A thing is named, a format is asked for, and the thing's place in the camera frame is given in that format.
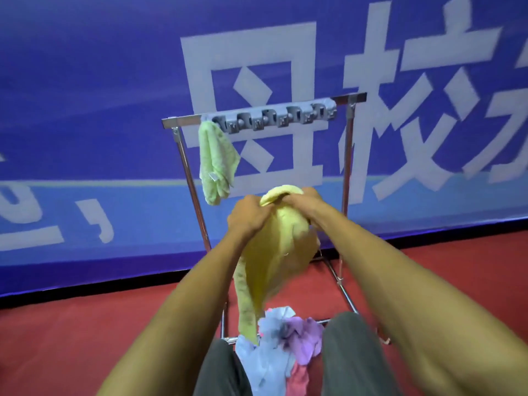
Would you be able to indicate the person's right hand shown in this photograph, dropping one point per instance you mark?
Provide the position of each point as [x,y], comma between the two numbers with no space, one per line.
[307,206]

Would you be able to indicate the light green towel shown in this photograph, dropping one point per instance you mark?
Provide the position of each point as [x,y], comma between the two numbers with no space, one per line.
[214,160]

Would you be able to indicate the person's left forearm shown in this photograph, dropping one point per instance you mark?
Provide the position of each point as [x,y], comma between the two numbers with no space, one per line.
[177,317]

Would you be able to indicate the blue printed banner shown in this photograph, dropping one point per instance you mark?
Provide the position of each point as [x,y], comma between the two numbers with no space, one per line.
[82,78]

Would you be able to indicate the purple towel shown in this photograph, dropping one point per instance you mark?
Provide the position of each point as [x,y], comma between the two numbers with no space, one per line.
[305,338]

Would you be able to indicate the light blue towel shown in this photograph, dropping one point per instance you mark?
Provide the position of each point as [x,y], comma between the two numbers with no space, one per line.
[264,358]

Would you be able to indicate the chrome metal rack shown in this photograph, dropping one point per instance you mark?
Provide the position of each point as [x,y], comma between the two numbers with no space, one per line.
[181,120]

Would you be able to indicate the yellow towel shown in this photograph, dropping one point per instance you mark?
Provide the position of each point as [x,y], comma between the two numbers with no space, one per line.
[280,251]

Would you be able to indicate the pink towel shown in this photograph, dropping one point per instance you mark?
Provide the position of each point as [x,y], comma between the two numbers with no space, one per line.
[298,381]

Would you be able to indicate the person's left hand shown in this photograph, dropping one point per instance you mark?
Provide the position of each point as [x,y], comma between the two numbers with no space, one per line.
[247,218]

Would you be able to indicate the person's right forearm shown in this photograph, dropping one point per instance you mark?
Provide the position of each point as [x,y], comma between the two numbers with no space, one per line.
[412,292]

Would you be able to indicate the grey trousers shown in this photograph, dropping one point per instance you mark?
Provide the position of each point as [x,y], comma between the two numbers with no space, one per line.
[350,358]

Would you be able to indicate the grey plastic hook rail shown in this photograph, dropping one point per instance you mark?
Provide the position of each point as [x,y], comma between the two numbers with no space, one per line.
[247,116]

